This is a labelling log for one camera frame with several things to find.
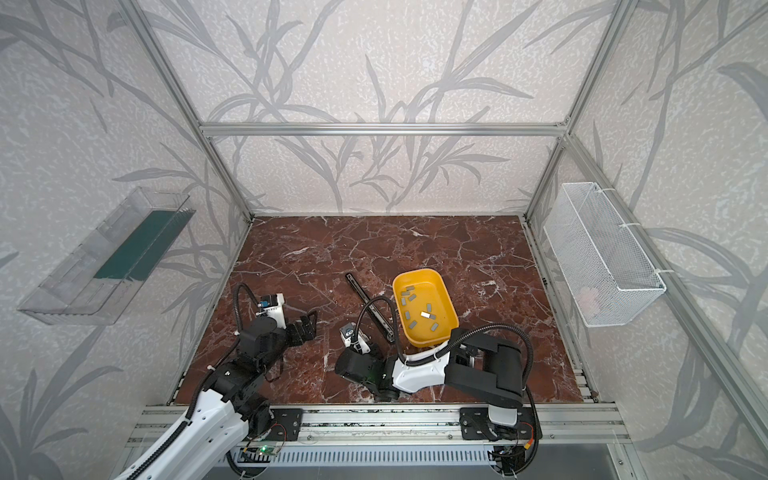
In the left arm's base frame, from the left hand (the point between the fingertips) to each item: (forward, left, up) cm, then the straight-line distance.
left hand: (309, 307), depth 83 cm
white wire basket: (-4, -69, +24) cm, 73 cm away
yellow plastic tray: (+13, -35, -11) cm, 39 cm away
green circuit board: (-32, +6, -10) cm, 34 cm away
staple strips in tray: (+4, -34, -11) cm, 36 cm away
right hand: (-6, -12, -9) cm, 16 cm away
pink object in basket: (-3, -72, +11) cm, 73 cm away
